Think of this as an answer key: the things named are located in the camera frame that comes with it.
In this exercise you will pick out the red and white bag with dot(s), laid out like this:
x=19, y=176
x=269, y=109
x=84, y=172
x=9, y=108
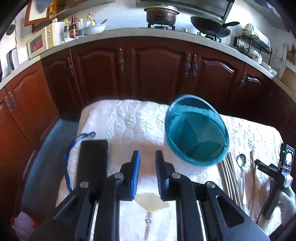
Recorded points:
x=23, y=222

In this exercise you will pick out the white spoon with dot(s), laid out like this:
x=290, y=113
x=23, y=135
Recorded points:
x=252, y=164

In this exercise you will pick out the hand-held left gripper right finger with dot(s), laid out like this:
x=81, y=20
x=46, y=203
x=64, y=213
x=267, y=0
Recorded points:
x=159, y=176

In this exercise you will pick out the brown sauce bottle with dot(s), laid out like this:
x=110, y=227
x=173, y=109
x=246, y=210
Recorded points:
x=73, y=29

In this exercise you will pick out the brown wooden base cabinets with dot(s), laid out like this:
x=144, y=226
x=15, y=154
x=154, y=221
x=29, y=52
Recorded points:
x=152, y=67

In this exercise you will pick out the cream microwave oven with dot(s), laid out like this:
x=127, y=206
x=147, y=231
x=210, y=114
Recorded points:
x=37, y=45

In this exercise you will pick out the metal spoon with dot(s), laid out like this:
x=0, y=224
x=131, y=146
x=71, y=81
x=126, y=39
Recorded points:
x=241, y=161

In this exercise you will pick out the white floral utensil holder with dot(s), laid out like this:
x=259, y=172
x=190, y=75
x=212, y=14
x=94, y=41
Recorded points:
x=196, y=129

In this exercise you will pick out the white quilted tablecloth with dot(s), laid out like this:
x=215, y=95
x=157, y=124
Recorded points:
x=129, y=120

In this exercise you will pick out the white cloth cover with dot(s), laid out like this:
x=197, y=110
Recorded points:
x=259, y=33

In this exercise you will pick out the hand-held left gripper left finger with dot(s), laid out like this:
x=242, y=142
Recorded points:
x=135, y=176

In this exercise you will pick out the wooden cutting board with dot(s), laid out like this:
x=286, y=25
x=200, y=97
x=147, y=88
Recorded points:
x=289, y=76

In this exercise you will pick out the yellow oil bottle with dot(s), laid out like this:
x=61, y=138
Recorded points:
x=89, y=22

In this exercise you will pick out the white mixing bowl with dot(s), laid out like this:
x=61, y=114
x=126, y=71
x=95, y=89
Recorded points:
x=93, y=29

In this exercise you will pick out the grey stone countertop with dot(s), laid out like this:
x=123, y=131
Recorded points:
x=129, y=33

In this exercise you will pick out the white canister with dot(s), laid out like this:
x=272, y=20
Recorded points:
x=59, y=32

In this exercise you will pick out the green sauce bottle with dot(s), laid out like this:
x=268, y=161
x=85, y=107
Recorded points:
x=66, y=31

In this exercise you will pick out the dark cooking pot with lid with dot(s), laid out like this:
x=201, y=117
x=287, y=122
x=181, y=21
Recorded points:
x=161, y=16

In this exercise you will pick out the clear bottle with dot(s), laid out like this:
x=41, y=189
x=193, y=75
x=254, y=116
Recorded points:
x=81, y=25

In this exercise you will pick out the person's right hand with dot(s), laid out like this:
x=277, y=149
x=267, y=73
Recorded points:
x=289, y=198

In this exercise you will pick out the white rag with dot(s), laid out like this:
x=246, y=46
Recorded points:
x=67, y=40

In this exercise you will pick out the brown wall cabinet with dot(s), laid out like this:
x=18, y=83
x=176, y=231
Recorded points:
x=37, y=14

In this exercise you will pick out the woven wall basket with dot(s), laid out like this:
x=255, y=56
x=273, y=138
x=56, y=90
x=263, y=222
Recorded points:
x=291, y=54

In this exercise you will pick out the floral ceramic bowl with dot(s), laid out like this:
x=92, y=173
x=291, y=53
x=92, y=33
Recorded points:
x=256, y=56

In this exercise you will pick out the black round wall disc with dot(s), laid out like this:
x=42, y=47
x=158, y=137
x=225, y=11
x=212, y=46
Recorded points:
x=10, y=29

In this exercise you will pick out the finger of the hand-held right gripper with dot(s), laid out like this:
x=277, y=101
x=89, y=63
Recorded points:
x=272, y=199
x=266, y=166

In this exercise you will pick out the black wok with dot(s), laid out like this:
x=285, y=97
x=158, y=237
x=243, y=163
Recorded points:
x=208, y=26

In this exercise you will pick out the gas stove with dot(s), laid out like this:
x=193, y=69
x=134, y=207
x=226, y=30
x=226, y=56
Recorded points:
x=161, y=26

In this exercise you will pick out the silver electric kettle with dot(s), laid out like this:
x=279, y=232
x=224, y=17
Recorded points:
x=12, y=59

